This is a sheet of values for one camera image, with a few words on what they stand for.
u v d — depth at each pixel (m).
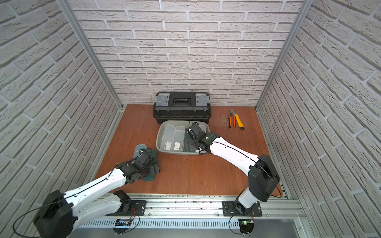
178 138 0.98
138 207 0.74
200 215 0.73
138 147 0.94
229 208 0.74
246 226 0.71
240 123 1.08
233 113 1.14
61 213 0.39
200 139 0.62
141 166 0.64
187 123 1.06
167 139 0.98
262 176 0.43
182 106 0.97
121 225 0.71
